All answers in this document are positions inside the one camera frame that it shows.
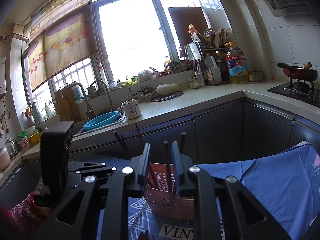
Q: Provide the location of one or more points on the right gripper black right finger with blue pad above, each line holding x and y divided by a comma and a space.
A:
223, 208

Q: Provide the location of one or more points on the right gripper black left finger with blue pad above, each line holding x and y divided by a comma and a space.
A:
95, 208

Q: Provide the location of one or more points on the person's left hand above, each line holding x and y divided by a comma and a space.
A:
45, 211

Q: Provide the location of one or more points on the pink perforated utensil holder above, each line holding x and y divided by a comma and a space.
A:
165, 203

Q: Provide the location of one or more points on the blue basin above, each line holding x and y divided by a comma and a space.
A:
102, 120

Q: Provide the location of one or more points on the chrome faucet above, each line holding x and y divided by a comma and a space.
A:
103, 89
89, 107

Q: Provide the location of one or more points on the wooden cutting board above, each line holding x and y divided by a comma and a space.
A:
65, 105

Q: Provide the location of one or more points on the dark lower cabinets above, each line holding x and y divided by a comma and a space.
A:
242, 129

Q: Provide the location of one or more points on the white mug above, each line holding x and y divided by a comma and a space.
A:
131, 109

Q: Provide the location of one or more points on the round dark trivet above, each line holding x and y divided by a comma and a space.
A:
161, 98

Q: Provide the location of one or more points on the white cloth lump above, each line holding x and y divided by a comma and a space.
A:
167, 89

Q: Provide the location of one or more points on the white plastic jug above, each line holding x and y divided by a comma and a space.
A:
216, 72

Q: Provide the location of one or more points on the black gas stove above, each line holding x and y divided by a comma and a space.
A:
300, 90

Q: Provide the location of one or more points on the cooking oil bottle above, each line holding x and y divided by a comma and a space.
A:
237, 64

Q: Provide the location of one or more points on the patterned roller blind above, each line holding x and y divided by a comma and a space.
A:
66, 42

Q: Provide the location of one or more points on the black condiment rack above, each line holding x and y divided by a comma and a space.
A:
215, 59

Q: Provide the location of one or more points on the red frying pan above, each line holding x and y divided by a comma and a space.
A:
298, 73

